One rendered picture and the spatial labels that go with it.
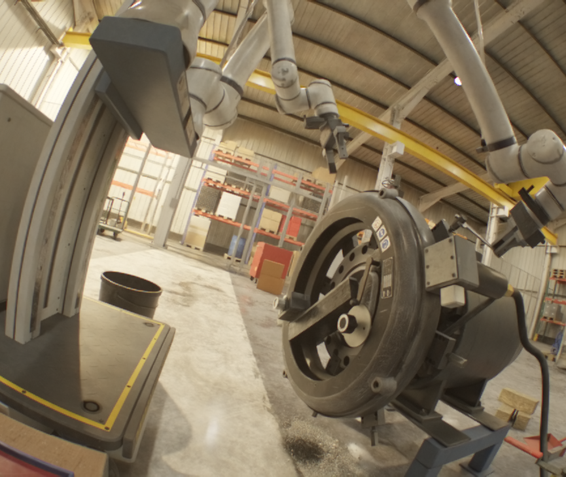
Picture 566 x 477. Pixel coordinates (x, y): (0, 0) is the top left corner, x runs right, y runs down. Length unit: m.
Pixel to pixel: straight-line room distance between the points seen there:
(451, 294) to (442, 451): 0.56
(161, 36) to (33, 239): 0.46
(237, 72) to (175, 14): 0.72
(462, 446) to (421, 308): 0.61
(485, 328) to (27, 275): 1.30
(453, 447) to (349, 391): 0.46
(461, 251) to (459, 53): 0.50
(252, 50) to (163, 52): 0.84
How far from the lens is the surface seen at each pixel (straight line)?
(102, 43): 0.56
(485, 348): 1.16
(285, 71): 0.99
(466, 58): 0.84
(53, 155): 0.69
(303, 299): 1.05
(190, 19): 0.61
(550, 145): 0.73
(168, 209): 8.21
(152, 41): 0.52
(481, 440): 1.26
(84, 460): 0.29
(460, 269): 0.63
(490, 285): 0.79
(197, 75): 1.05
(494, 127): 0.81
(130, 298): 1.32
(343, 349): 1.04
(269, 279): 5.41
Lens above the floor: 0.68
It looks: 4 degrees up
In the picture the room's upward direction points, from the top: 17 degrees clockwise
